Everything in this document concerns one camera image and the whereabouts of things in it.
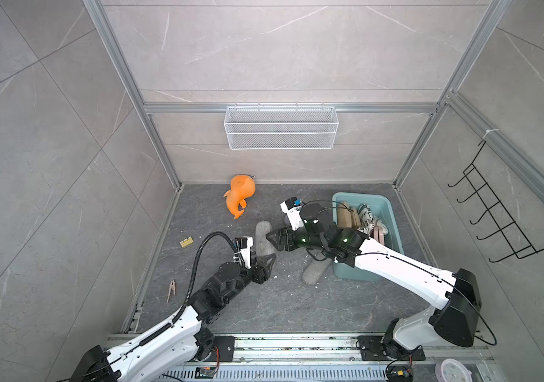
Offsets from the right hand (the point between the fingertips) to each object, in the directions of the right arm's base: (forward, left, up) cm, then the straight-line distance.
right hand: (276, 234), depth 73 cm
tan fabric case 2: (+12, -30, -10) cm, 34 cm away
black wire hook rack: (-5, -63, +9) cm, 64 cm away
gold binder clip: (+13, +39, -25) cm, 48 cm away
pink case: (+3, -35, -6) cm, 36 cm away
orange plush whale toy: (+38, +16, -18) cm, 45 cm away
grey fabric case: (-3, -14, -22) cm, 26 cm away
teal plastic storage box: (+19, -43, -10) cm, 48 cm away
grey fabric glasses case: (-2, +4, -2) cm, 5 cm away
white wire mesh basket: (+51, -3, +6) cm, 51 cm away
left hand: (-3, +2, -6) cm, 7 cm away
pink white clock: (-34, -51, -23) cm, 65 cm away
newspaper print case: (+10, -34, -8) cm, 36 cm away
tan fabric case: (+10, -25, -6) cm, 27 cm away
